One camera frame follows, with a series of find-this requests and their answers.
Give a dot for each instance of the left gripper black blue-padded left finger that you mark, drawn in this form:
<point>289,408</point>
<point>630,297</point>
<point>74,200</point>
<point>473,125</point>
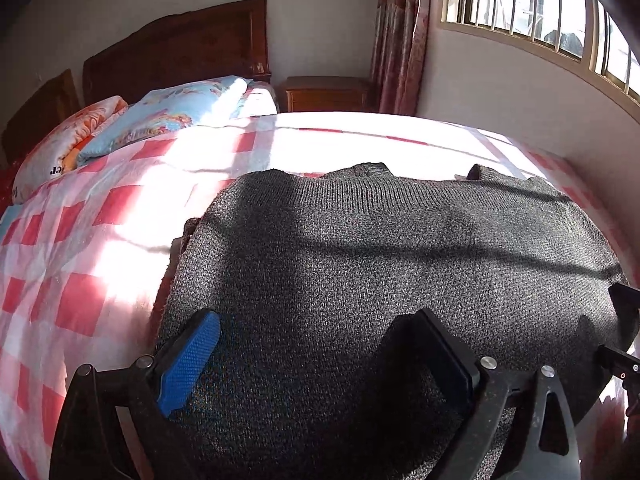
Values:
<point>89,442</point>

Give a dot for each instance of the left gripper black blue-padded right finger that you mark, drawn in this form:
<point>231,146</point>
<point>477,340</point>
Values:
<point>541,442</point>

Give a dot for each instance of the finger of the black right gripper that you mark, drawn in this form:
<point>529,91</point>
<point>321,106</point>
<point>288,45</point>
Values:
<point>616,360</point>

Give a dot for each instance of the dark grey striped knit sweater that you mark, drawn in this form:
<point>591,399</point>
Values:
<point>306,275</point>

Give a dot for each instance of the pink white checkered bedsheet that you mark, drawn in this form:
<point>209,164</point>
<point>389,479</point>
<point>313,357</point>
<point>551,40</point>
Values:
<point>82,261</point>

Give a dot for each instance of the pink orange floral pillow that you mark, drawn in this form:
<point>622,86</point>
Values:
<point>57,152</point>

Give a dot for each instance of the dark wooden headboard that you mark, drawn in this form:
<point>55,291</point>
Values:
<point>225,40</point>
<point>55,101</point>

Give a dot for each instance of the light blue floral folded quilt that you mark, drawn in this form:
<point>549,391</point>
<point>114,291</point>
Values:
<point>208,102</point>

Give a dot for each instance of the pink floral curtain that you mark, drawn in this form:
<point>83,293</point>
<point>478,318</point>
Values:
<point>398,55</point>

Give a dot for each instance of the brown wooden nightstand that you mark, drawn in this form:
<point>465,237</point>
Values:
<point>327,94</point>

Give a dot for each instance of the barred window with cream frame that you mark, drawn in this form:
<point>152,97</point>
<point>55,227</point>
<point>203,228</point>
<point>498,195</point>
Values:
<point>580,37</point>

